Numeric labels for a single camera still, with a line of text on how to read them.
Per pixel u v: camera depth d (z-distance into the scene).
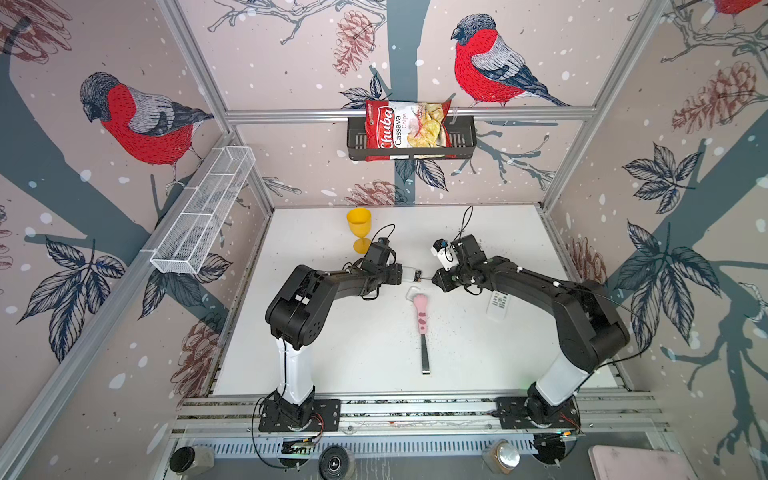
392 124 0.87
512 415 0.73
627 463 0.65
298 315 0.51
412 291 0.97
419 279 0.98
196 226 0.75
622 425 0.73
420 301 0.92
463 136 0.95
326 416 0.73
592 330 0.47
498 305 0.92
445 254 0.81
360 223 0.98
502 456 0.60
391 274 0.90
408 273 1.00
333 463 0.59
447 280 0.81
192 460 0.61
